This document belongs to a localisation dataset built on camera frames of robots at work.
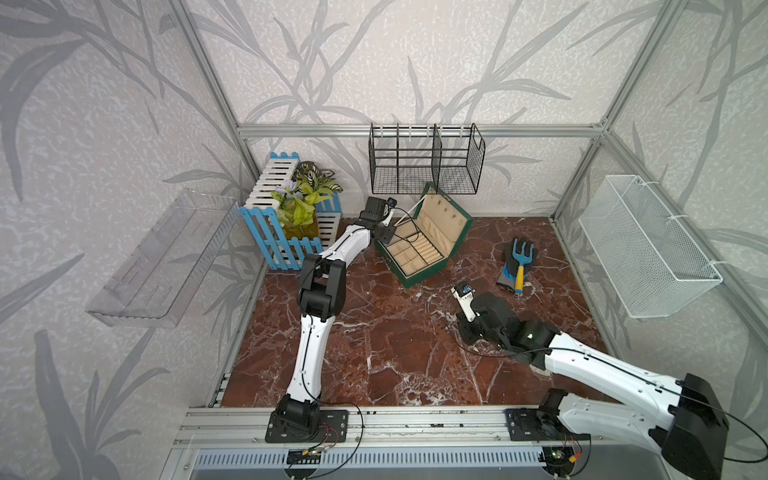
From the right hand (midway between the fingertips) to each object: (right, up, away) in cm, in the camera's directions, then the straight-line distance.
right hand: (456, 312), depth 80 cm
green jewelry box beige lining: (-8, +18, +25) cm, 31 cm away
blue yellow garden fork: (+28, +13, +25) cm, 40 cm away
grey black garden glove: (+21, +7, +21) cm, 31 cm away
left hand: (-22, +25, +27) cm, 43 cm away
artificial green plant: (-47, +32, +8) cm, 57 cm away
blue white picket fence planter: (-56, +27, +4) cm, 62 cm away
